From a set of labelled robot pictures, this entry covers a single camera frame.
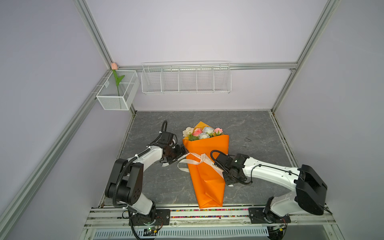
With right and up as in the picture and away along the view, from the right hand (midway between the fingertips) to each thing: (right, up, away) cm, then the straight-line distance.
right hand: (230, 180), depth 81 cm
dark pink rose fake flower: (-18, +26, +21) cm, 38 cm away
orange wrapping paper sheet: (-12, -1, +1) cm, 13 cm away
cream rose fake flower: (-26, +26, +22) cm, 43 cm away
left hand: (-26, +11, +9) cm, 30 cm away
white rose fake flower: (-13, +24, +18) cm, 33 cm away
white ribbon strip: (-15, +10, +6) cm, 19 cm away
